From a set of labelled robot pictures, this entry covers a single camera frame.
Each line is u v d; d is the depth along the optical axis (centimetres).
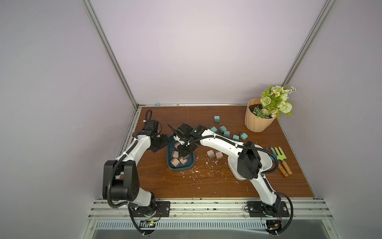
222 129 103
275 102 84
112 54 89
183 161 87
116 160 45
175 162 88
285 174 83
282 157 92
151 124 72
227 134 100
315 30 78
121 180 44
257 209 73
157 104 126
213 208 74
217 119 110
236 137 99
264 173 54
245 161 50
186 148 74
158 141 82
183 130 68
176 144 95
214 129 103
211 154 89
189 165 81
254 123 95
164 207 74
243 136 100
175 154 90
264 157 86
